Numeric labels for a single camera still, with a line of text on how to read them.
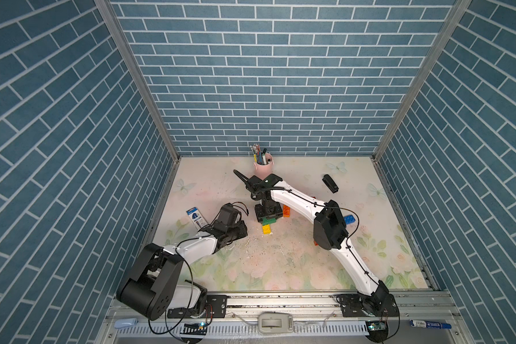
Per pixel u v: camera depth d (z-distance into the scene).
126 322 0.68
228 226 0.71
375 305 0.64
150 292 0.42
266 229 0.91
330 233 0.60
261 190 0.70
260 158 1.04
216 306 0.74
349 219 0.94
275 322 0.69
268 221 0.91
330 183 1.07
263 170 1.06
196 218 0.95
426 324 0.69
